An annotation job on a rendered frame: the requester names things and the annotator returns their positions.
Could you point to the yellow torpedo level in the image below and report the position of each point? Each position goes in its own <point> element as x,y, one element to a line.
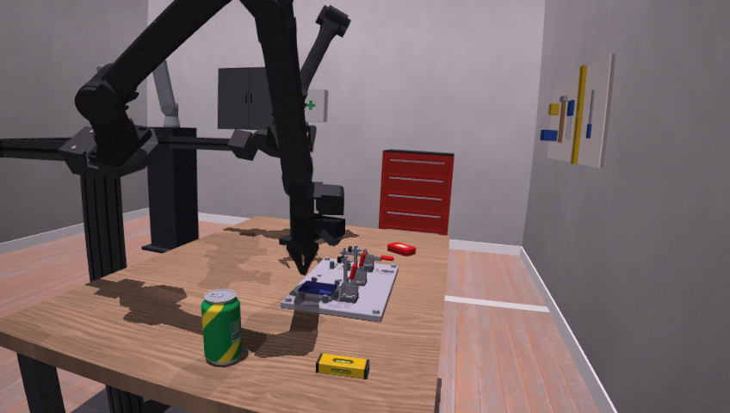
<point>342,366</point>

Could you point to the green and yellow drink can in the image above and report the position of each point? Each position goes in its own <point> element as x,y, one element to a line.
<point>221,325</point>

